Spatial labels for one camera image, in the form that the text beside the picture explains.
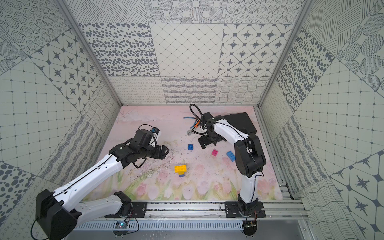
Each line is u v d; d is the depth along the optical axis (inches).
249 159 19.6
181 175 33.8
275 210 30.5
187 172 34.1
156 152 27.1
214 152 36.6
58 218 14.7
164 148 28.2
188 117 44.9
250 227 28.4
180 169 30.7
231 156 35.7
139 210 29.1
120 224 28.2
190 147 37.6
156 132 28.7
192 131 41.5
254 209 27.1
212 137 31.1
